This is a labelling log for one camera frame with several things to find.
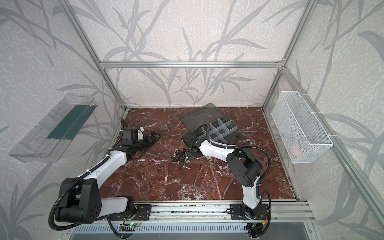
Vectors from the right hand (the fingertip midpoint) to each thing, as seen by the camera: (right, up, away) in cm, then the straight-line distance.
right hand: (193, 149), depth 93 cm
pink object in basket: (+53, +3, -20) cm, 56 cm away
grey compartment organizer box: (+9, +17, +14) cm, 24 cm away
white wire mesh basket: (+48, +11, -32) cm, 58 cm away
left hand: (-20, +10, -6) cm, 23 cm away
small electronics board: (-27, -32, -23) cm, 48 cm away
